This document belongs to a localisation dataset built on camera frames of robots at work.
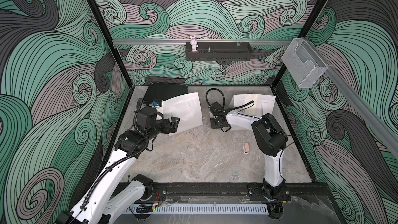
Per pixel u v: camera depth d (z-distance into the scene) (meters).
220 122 0.72
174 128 0.63
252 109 0.86
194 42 0.90
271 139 0.52
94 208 0.37
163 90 1.11
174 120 0.64
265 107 0.84
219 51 0.95
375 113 0.55
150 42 1.84
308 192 0.75
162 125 0.62
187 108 0.85
